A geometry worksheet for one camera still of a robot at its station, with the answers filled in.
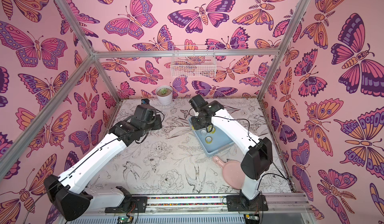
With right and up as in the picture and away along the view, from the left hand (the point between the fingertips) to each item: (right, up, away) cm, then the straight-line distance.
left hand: (159, 117), depth 77 cm
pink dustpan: (+40, -32, +8) cm, 52 cm away
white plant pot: (-2, +12, +32) cm, 34 cm away
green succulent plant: (-5, +19, +33) cm, 38 cm away
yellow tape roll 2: (+26, -5, -13) cm, 29 cm away
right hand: (+19, -5, +4) cm, 20 cm away
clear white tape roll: (+24, -11, +23) cm, 35 cm away
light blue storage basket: (+30, -17, +18) cm, 38 cm away
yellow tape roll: (+27, -15, +19) cm, 36 cm away
